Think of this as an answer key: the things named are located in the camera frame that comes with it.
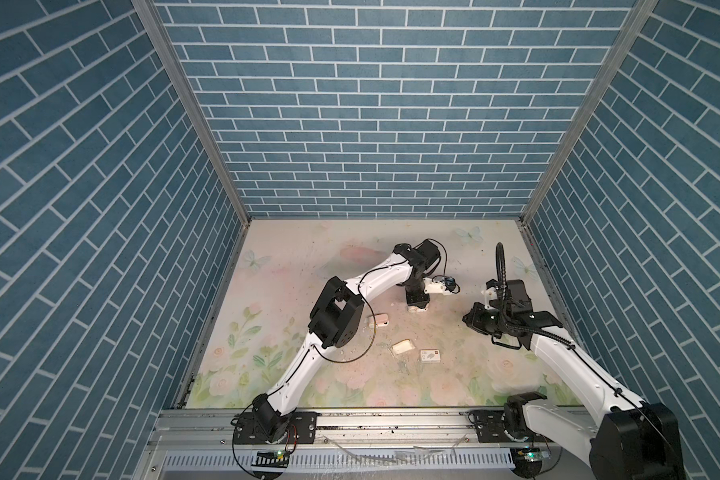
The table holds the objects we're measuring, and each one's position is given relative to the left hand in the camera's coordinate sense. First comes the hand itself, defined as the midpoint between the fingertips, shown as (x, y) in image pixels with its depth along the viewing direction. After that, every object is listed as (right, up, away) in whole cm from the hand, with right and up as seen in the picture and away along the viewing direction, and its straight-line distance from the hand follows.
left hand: (421, 300), depth 95 cm
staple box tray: (-7, -12, -8) cm, 16 cm away
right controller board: (+22, -35, -23) cm, 47 cm away
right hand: (+10, -2, -11) cm, 14 cm away
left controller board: (-39, -35, -23) cm, 57 cm away
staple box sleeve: (+1, -14, -11) cm, 18 cm away
